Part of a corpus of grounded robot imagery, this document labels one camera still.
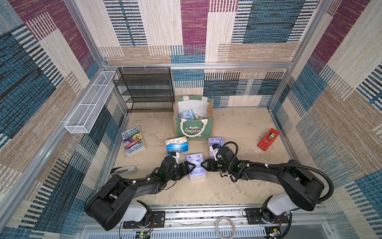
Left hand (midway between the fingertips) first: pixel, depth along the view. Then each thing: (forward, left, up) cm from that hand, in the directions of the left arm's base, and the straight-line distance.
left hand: (193, 168), depth 85 cm
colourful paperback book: (+20, +39, -2) cm, 44 cm away
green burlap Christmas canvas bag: (+21, -4, +9) cm, 23 cm away
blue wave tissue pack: (+14, +9, +4) cm, 17 cm away
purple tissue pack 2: (+18, -13, +1) cm, 22 cm away
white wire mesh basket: (+13, +51, +29) cm, 60 cm away
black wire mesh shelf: (+54, +33, +16) cm, 65 cm away
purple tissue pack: (-3, -3, +1) cm, 4 cm away
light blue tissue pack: (+34, +3, +8) cm, 35 cm away
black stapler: (+1, +41, -3) cm, 41 cm away
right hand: (+2, -7, -1) cm, 8 cm away
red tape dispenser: (+18, -48, +1) cm, 52 cm away
